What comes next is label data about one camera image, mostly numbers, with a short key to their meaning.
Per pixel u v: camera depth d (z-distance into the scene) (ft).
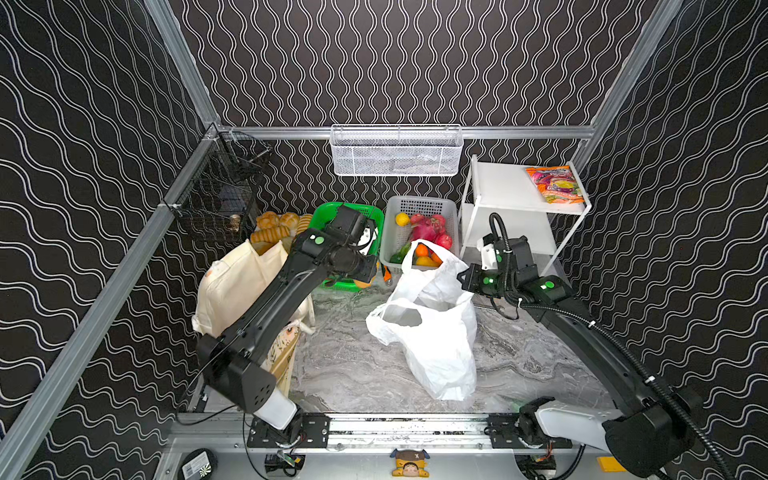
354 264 2.03
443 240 3.38
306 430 2.50
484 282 2.17
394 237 3.75
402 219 3.83
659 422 1.25
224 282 2.45
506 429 2.41
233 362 1.32
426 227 3.39
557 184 2.63
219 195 3.00
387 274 3.39
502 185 2.77
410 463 2.25
